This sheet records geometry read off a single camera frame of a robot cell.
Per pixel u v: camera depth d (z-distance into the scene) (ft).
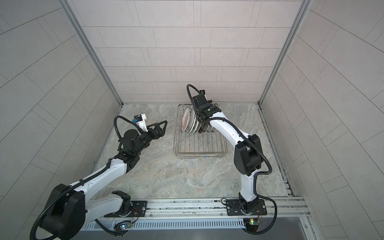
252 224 2.23
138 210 2.30
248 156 1.58
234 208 2.33
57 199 1.25
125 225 2.13
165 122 2.39
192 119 2.99
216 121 1.89
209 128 2.92
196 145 3.02
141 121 2.23
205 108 2.17
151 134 2.23
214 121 1.91
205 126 2.87
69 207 1.27
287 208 2.37
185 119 3.25
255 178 1.72
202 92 2.48
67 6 2.33
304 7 2.33
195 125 2.84
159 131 2.24
